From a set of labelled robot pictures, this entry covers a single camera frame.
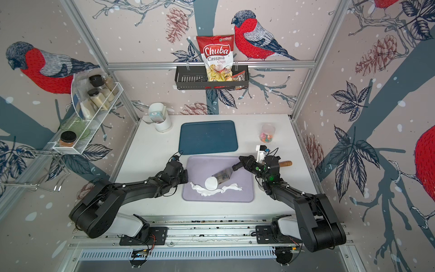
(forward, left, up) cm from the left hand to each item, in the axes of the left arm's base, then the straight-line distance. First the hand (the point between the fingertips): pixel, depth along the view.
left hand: (190, 170), depth 93 cm
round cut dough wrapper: (-7, -12, 0) cm, 14 cm away
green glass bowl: (+4, +43, +34) cm, 55 cm away
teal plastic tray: (+25, -3, -1) cm, 25 cm away
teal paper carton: (+32, +24, +10) cm, 41 cm away
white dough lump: (-12, -9, -1) cm, 15 cm away
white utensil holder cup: (+31, +20, +3) cm, 37 cm away
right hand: (+2, -27, +11) cm, 29 cm away
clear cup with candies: (+23, -46, +5) cm, 52 cm away
